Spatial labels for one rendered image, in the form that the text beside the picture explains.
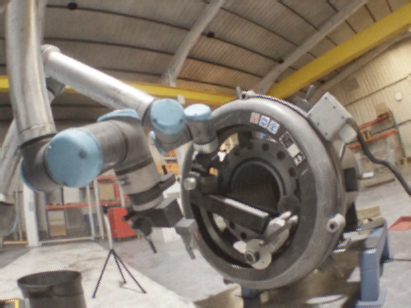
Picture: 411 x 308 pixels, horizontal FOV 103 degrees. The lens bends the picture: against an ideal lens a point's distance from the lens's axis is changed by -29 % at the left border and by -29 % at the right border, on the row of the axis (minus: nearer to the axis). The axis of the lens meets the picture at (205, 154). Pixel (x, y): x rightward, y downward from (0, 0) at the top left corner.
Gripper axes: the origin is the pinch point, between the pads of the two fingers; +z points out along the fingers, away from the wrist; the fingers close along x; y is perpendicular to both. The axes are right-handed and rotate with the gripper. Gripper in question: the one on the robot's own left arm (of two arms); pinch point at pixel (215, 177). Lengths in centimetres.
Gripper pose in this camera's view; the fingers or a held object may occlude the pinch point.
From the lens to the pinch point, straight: 96.9
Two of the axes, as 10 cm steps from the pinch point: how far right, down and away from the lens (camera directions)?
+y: 4.2, -6.6, 6.2
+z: 2.1, 7.4, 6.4
